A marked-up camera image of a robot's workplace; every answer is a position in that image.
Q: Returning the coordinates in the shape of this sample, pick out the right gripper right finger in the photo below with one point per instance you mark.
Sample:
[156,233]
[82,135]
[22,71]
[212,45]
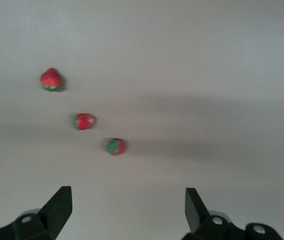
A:
[194,212]

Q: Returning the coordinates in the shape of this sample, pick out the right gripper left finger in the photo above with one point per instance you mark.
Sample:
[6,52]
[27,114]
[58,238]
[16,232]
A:
[59,207]

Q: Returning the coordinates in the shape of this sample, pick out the red toy strawberry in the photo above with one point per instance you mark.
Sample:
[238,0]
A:
[84,121]
[116,146]
[50,79]

